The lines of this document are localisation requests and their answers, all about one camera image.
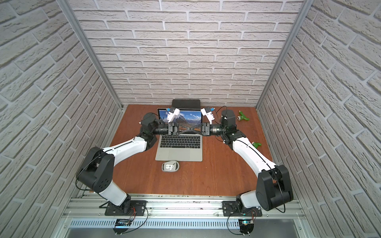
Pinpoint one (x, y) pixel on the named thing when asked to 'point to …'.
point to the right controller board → (246, 227)
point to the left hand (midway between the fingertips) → (190, 129)
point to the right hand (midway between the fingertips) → (193, 130)
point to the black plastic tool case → (185, 103)
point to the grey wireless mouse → (170, 166)
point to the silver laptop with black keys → (187, 146)
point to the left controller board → (121, 225)
